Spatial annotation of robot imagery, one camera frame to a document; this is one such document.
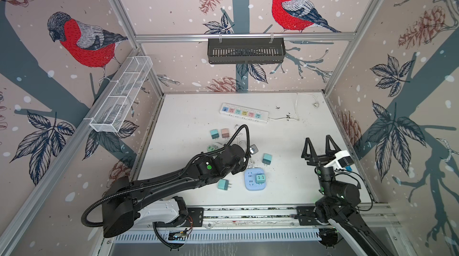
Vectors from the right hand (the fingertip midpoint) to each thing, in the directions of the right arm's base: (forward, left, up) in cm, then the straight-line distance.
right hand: (316, 140), depth 65 cm
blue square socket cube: (-7, +24, -25) cm, 36 cm away
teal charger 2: (-7, +20, -21) cm, 30 cm away
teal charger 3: (+4, +16, -26) cm, 31 cm away
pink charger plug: (+18, +38, -25) cm, 49 cm away
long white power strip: (+33, +28, -24) cm, 49 cm away
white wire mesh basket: (+18, +83, +6) cm, 85 cm away
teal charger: (+17, +44, -24) cm, 53 cm away
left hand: (0, +28, -12) cm, 30 cm away
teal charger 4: (-9, +36, -25) cm, 45 cm away
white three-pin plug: (+43, -19, -27) cm, 54 cm away
